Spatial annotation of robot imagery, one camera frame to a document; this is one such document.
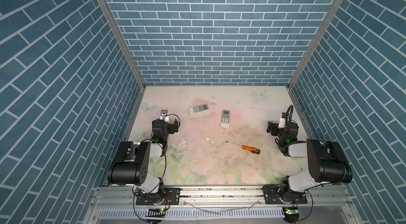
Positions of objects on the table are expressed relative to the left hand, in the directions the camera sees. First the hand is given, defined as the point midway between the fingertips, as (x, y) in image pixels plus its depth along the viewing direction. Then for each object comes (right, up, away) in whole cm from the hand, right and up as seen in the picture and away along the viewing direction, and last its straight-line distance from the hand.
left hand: (167, 118), depth 94 cm
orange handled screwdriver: (+50, -17, -7) cm, 53 cm away
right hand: (+66, -1, +1) cm, 66 cm away
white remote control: (+36, -1, +6) cm, 36 cm away
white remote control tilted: (+18, +5, +11) cm, 22 cm away
